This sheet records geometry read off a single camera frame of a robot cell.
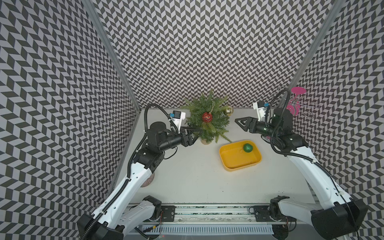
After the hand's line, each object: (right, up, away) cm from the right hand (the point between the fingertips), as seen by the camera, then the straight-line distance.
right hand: (238, 123), depth 71 cm
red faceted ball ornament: (-15, +3, 0) cm, 15 cm away
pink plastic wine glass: (+32, +9, +8) cm, 34 cm away
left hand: (-19, -4, -5) cm, 20 cm away
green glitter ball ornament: (+11, -15, +21) cm, 28 cm away
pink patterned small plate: (-47, -32, +11) cm, 58 cm away
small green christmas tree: (-8, -3, +17) cm, 19 cm away
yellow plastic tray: (+3, -21, +20) cm, 30 cm away
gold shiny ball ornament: (-3, +6, +7) cm, 10 cm away
